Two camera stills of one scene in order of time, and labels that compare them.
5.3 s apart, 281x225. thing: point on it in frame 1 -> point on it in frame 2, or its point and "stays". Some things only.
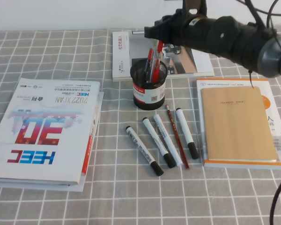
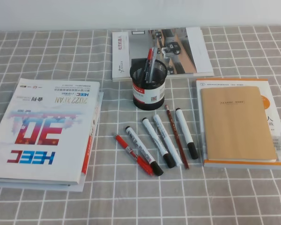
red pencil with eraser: [185, 160] stays
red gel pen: [156, 68] -> [144, 164]
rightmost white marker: [190, 143] stays
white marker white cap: [176, 157] stays
